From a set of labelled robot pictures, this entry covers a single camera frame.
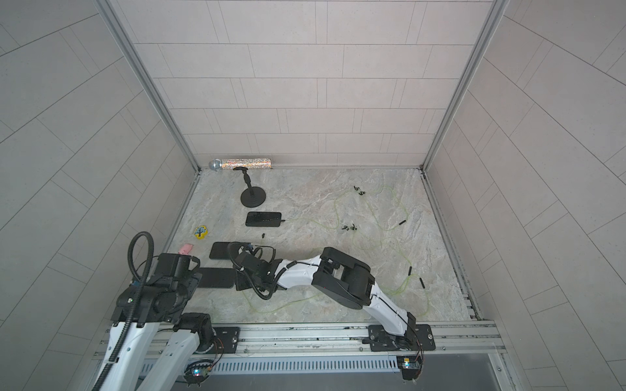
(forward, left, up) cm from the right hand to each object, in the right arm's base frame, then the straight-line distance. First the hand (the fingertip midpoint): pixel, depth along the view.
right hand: (236, 283), depth 84 cm
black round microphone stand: (+36, -2, +4) cm, 36 cm away
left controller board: (-24, +5, +4) cm, 25 cm away
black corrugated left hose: (-8, +14, +28) cm, 32 cm away
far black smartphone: (+28, -7, -2) cm, 29 cm away
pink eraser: (+12, +19, +5) cm, 23 cm away
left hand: (-3, +7, +11) cm, 14 cm away
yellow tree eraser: (+20, +16, +4) cm, 26 cm away
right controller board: (-26, -54, -2) cm, 60 cm away
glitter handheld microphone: (+34, +5, +25) cm, 42 cm away
